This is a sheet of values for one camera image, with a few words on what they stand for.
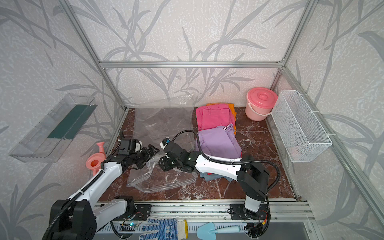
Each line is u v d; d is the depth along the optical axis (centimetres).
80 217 39
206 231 69
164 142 71
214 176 82
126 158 62
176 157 59
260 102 99
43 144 63
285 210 76
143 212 73
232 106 118
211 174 68
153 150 78
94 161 79
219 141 89
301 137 61
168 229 69
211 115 102
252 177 43
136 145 71
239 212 74
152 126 110
